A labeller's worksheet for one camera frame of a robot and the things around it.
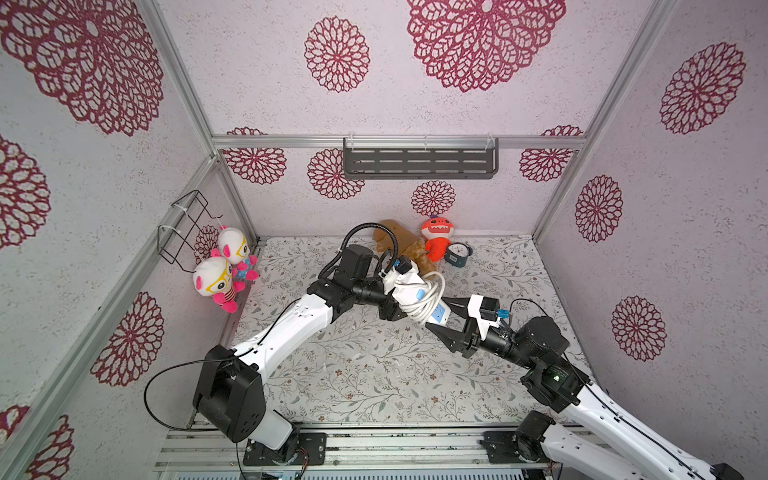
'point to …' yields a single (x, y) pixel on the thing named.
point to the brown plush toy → (408, 244)
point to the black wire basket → (178, 247)
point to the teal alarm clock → (457, 253)
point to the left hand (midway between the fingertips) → (416, 302)
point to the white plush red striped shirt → (213, 277)
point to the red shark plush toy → (438, 230)
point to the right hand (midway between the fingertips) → (436, 310)
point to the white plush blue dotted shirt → (234, 248)
